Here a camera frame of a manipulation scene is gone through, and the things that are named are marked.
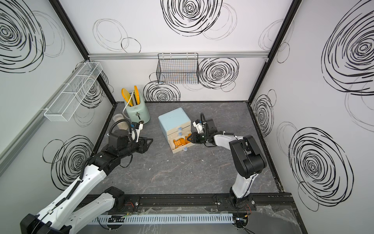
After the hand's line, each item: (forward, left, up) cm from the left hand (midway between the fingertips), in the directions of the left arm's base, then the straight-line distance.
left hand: (149, 139), depth 76 cm
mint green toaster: (+23, +13, -6) cm, 27 cm away
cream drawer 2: (+11, -16, -10) cm, 22 cm away
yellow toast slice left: (+32, +21, +1) cm, 38 cm away
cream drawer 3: (+3, -15, -15) cm, 22 cm away
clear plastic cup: (+19, +25, -14) cm, 34 cm away
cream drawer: (+11, -15, -5) cm, 19 cm away
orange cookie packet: (+9, -15, -18) cm, 25 cm away
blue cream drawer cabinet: (+14, -12, -5) cm, 19 cm away
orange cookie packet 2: (+10, -19, -17) cm, 28 cm away
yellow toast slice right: (+33, +15, +1) cm, 36 cm away
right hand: (+8, -21, -13) cm, 27 cm away
